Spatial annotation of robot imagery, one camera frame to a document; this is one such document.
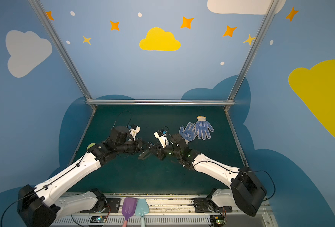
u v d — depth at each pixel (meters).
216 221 0.71
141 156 0.76
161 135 0.68
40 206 0.37
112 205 0.74
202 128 1.08
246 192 0.41
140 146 0.65
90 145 0.98
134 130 0.70
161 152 0.67
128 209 0.73
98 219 0.71
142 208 0.73
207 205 0.74
